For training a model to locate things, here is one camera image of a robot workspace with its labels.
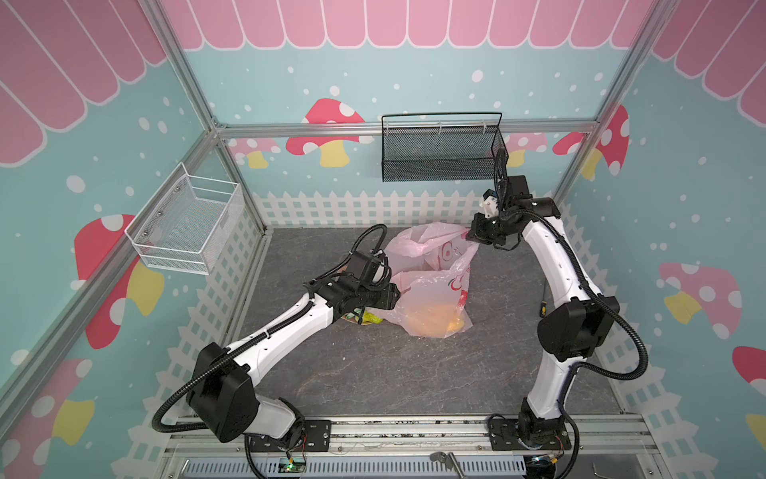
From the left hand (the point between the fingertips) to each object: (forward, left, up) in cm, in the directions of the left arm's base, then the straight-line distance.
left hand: (389, 299), depth 81 cm
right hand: (+17, -22, +9) cm, 29 cm away
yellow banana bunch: (-2, -14, -8) cm, 16 cm away
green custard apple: (-2, +5, -7) cm, 9 cm away
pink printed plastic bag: (+22, -14, -14) cm, 30 cm away
